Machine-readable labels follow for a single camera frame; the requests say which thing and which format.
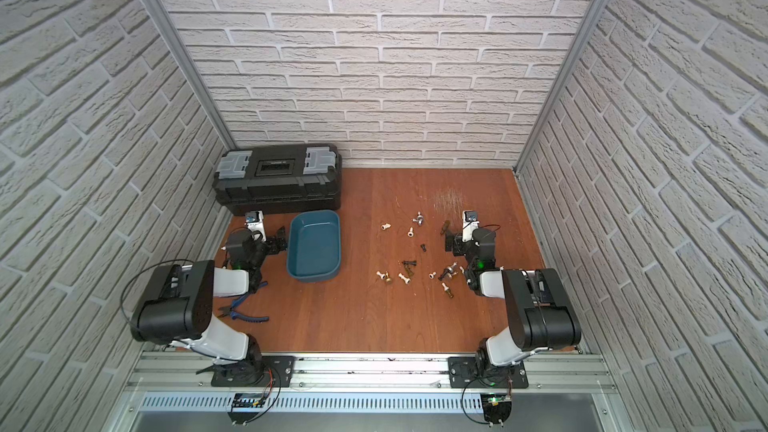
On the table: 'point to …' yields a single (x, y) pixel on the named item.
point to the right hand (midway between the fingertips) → (468, 228)
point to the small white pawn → (431, 275)
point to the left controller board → (245, 406)
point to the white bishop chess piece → (410, 233)
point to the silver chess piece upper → (420, 219)
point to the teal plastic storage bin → (313, 251)
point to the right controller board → (496, 407)
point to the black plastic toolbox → (279, 178)
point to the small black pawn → (424, 247)
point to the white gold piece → (382, 276)
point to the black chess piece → (409, 262)
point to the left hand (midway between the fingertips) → (272, 223)
